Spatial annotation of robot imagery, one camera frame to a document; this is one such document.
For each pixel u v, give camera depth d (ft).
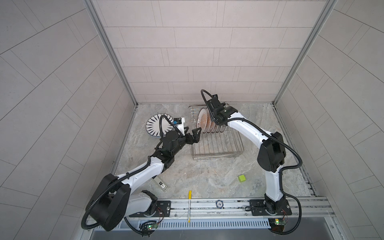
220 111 2.16
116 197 1.28
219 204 2.38
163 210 2.33
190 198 2.42
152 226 2.12
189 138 2.27
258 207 2.35
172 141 1.94
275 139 1.61
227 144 3.09
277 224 2.23
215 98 2.54
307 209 2.33
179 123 2.23
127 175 1.46
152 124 3.35
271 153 1.64
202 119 3.25
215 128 2.91
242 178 2.61
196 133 2.31
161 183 2.47
